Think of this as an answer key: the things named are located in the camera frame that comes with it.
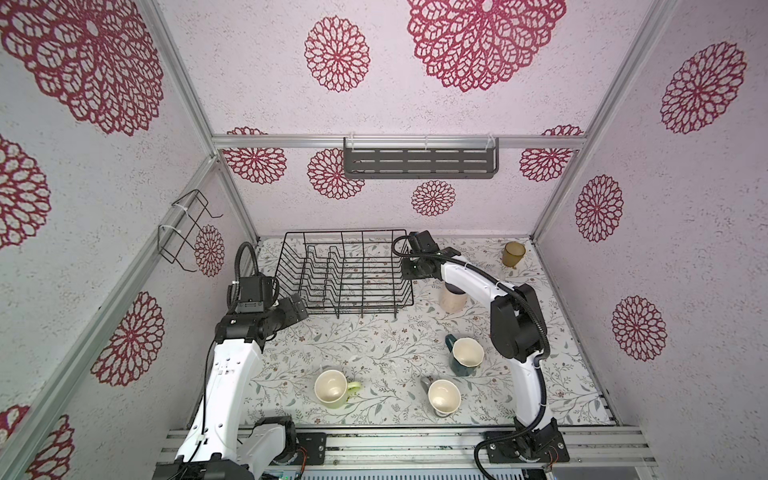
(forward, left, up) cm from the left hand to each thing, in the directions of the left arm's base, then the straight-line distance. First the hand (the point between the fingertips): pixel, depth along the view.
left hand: (288, 317), depth 79 cm
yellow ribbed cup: (+32, -73, -11) cm, 81 cm away
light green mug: (-13, -11, -16) cm, 24 cm away
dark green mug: (-5, -50, -15) cm, 52 cm away
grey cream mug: (-17, -41, -14) cm, 46 cm away
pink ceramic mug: (+13, -48, -13) cm, 52 cm away
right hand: (+23, -33, -6) cm, 41 cm away
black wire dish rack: (+26, -11, -14) cm, 32 cm away
